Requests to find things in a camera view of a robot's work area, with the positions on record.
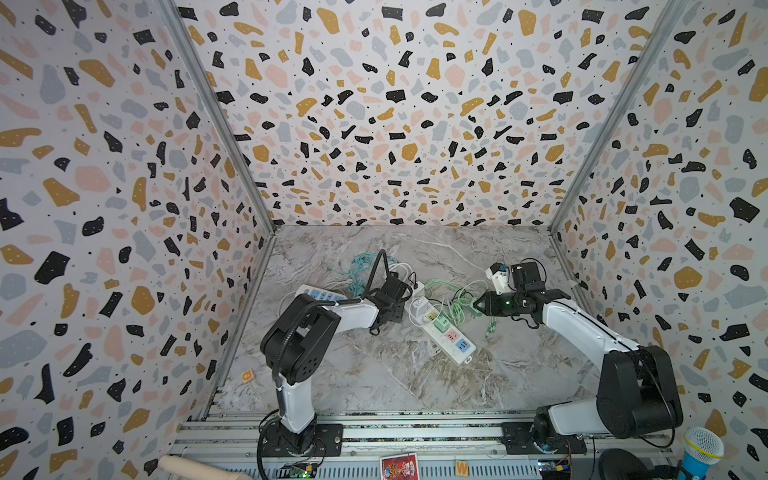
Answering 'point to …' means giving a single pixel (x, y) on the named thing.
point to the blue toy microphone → (702, 447)
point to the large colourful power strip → (453, 340)
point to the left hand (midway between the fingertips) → (398, 306)
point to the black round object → (619, 464)
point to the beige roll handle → (181, 468)
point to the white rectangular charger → (430, 314)
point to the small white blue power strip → (318, 293)
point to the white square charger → (419, 289)
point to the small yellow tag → (462, 469)
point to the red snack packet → (400, 467)
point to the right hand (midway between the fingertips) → (480, 303)
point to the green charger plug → (441, 324)
